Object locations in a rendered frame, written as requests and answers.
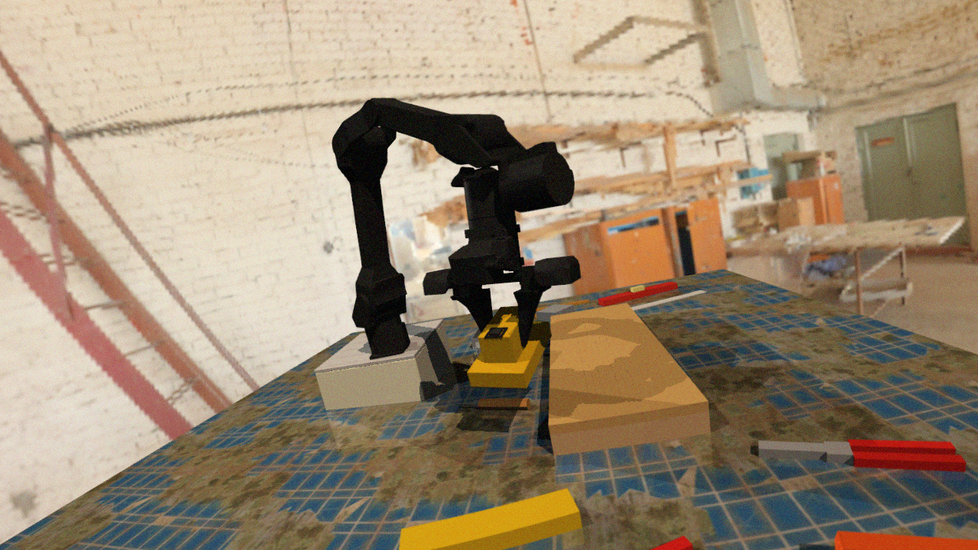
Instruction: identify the yellow rectangular bar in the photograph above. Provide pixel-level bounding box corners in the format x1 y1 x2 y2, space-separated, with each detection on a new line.
399 488 582 550

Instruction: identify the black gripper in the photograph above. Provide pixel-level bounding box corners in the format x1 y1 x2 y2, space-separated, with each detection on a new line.
423 215 581 346

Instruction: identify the tan rectangular panel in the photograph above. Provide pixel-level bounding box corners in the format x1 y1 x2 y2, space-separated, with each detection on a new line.
549 303 711 456

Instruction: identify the white flat strip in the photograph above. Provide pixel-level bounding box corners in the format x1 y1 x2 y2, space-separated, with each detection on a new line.
631 290 706 311

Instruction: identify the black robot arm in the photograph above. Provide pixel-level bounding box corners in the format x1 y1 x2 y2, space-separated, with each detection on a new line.
332 98 575 360

